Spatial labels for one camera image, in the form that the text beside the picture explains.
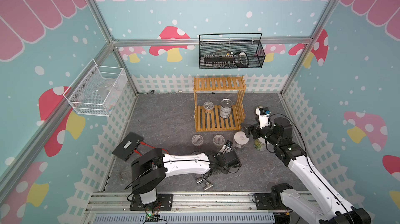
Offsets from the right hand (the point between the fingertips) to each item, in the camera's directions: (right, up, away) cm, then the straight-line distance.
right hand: (249, 120), depth 78 cm
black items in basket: (-2, +34, +12) cm, 36 cm away
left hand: (-14, -22, +4) cm, 27 cm away
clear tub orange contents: (-14, -13, +11) cm, 22 cm away
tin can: (-10, +6, +17) cm, 21 cm away
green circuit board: (-48, -45, -5) cm, 66 cm away
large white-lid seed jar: (-3, -12, +7) cm, 14 cm away
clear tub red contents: (-27, -12, +11) cm, 32 cm away
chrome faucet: (-21, -32, -1) cm, 38 cm away
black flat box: (-68, -16, +13) cm, 71 cm away
